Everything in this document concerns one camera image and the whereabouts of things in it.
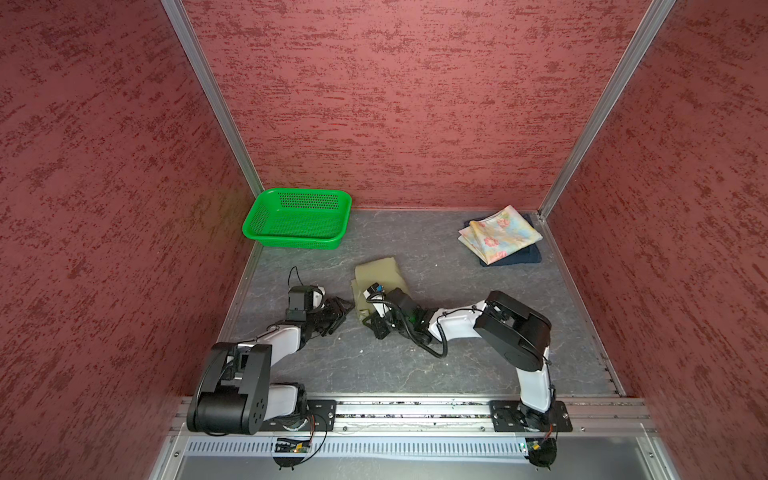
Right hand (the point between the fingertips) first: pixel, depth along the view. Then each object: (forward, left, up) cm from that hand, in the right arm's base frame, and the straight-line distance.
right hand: (364, 326), depth 89 cm
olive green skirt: (+16, -6, +6) cm, 18 cm away
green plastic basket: (+46, +27, +1) cm, 53 cm away
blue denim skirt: (+24, -58, +2) cm, 63 cm away
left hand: (+3, +4, +1) cm, 5 cm away
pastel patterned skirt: (+32, -49, +4) cm, 58 cm away
